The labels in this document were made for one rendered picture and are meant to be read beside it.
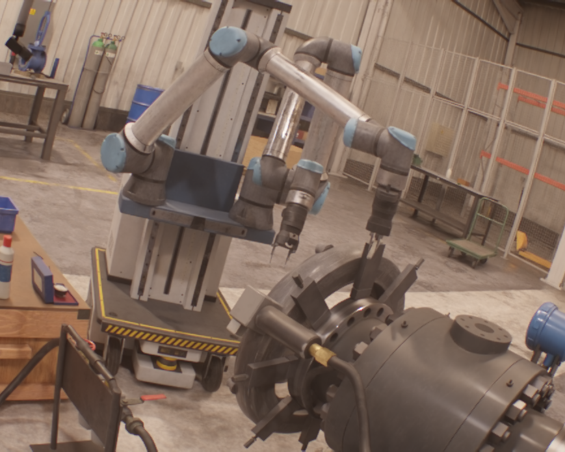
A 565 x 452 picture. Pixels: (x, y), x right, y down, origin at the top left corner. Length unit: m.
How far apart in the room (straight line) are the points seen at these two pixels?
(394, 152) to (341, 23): 11.05
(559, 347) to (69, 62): 9.12
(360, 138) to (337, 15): 10.88
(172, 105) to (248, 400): 1.03
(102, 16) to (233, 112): 7.59
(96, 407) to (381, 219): 1.00
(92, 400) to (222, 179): 1.27
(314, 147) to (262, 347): 0.95
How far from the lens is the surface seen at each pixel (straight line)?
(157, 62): 10.53
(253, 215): 2.51
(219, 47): 2.01
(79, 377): 1.81
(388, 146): 1.72
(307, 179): 2.08
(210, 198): 2.62
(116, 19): 10.18
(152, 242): 2.67
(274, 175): 2.20
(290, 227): 2.05
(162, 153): 2.38
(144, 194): 2.39
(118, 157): 2.22
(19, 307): 2.06
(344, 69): 2.38
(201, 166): 2.57
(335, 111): 1.94
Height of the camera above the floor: 1.38
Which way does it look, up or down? 11 degrees down
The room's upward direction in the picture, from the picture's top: 17 degrees clockwise
